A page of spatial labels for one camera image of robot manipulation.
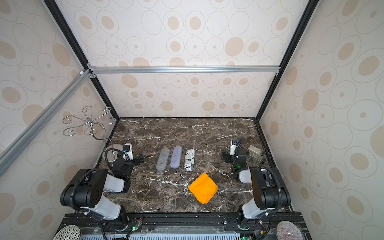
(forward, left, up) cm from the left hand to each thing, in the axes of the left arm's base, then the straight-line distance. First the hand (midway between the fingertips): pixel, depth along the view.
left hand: (138, 147), depth 90 cm
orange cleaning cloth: (-22, -40, -6) cm, 46 cm away
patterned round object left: (-42, +23, -8) cm, 49 cm away
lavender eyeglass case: (-2, -22, -8) cm, 24 cm away
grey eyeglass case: (-4, -14, -9) cm, 17 cm away
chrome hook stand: (+1, +18, +18) cm, 25 cm away
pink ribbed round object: (-41, -78, -8) cm, 89 cm away
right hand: (+2, -61, -4) cm, 62 cm away
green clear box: (0, -73, -7) cm, 73 cm away
